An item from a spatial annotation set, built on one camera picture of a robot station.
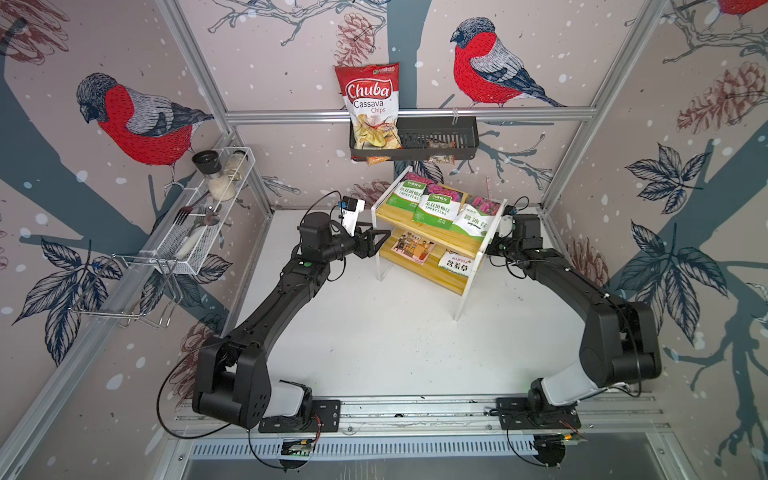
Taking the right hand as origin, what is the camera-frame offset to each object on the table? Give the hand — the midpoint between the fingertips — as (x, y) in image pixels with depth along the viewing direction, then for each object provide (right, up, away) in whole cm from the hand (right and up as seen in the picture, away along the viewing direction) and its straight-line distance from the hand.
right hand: (482, 235), depth 92 cm
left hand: (-30, +3, -16) cm, 34 cm away
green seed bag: (-24, +12, -13) cm, 29 cm away
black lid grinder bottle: (-74, +13, -14) cm, 77 cm away
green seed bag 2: (-17, +8, -17) cm, 25 cm away
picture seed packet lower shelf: (-22, -4, -3) cm, 22 cm away
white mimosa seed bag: (-8, +5, -19) cm, 21 cm away
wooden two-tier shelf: (-17, +1, -21) cm, 27 cm away
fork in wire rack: (-79, +6, -21) cm, 82 cm away
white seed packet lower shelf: (-10, -8, -8) cm, 15 cm away
